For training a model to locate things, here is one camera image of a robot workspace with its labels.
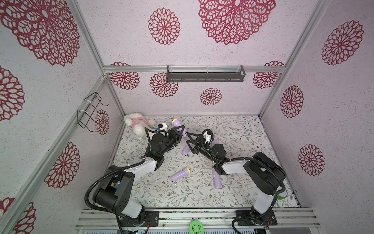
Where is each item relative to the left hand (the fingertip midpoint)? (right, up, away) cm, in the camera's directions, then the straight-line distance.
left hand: (186, 128), depth 80 cm
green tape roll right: (+50, -37, -3) cm, 62 cm away
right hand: (0, -5, -3) cm, 6 cm away
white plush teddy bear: (-34, +4, +24) cm, 42 cm away
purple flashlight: (-5, +3, 0) cm, 6 cm away
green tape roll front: (+5, -46, -13) cm, 48 cm away
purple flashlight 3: (+20, -9, +21) cm, 31 cm away
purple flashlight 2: (0, -15, +16) cm, 22 cm away
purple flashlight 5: (+18, -32, +3) cm, 37 cm away
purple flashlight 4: (0, -26, +7) cm, 27 cm away
